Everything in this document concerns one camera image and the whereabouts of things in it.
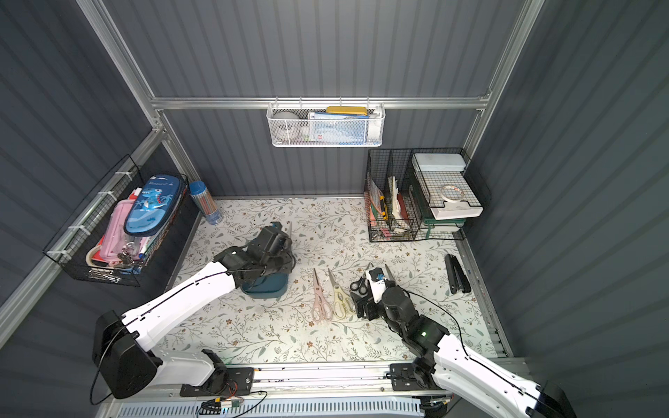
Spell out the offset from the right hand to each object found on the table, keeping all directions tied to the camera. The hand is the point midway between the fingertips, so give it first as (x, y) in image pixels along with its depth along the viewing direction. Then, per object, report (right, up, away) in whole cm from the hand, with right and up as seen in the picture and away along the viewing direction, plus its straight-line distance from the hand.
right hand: (370, 286), depth 79 cm
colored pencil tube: (-62, +30, +17) cm, 71 cm away
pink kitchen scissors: (-16, -10, +7) cm, 20 cm away
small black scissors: (-1, -3, +14) cm, 15 cm away
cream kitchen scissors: (-9, -8, +9) cm, 15 cm away
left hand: (-24, +8, 0) cm, 26 cm away
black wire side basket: (-73, +14, -17) cm, 76 cm away
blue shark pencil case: (-60, +24, -10) cm, 65 cm away
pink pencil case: (-69, +16, -11) cm, 71 cm away
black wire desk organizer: (+20, +30, +14) cm, 38 cm away
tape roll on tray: (+31, +30, +15) cm, 46 cm away
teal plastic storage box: (-33, -2, +7) cm, 34 cm away
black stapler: (+33, -1, +12) cm, 35 cm away
